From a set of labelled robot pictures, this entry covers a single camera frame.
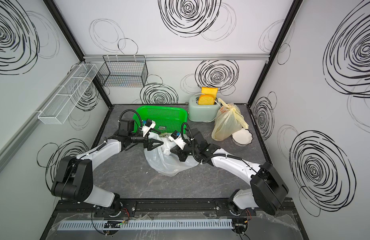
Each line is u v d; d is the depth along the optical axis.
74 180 0.43
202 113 1.02
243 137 0.99
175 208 0.75
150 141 0.73
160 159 0.79
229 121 0.86
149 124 0.74
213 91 1.02
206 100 0.96
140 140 0.74
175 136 0.68
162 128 1.05
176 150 0.72
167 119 1.09
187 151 0.70
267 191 0.41
